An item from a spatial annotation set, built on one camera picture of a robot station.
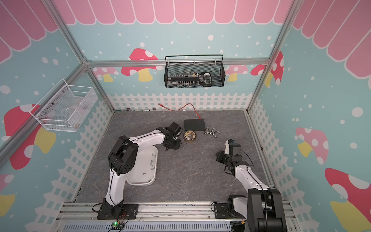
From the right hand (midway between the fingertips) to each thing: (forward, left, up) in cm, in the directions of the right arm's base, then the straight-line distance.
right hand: (218, 153), depth 90 cm
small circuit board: (-37, +55, -7) cm, 67 cm away
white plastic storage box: (-10, +46, -4) cm, 47 cm away
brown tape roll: (+17, +17, -3) cm, 24 cm away
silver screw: (-7, +42, -4) cm, 43 cm away
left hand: (+7, +27, -4) cm, 28 cm away
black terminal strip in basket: (+35, +20, +30) cm, 50 cm away
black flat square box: (+26, +12, -3) cm, 29 cm away
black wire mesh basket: (+40, +3, +31) cm, 51 cm away
